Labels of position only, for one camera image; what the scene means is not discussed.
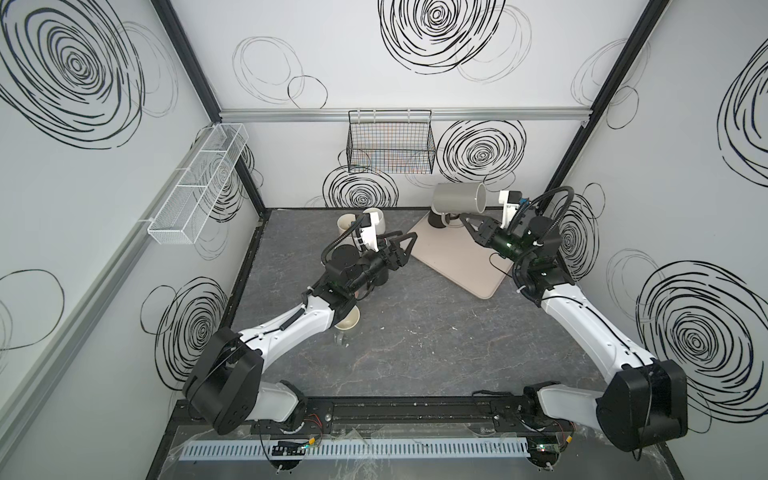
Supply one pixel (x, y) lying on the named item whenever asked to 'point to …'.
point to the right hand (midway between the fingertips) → (457, 217)
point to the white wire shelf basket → (181, 218)
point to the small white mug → (438, 221)
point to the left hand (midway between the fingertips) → (412, 235)
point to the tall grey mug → (341, 331)
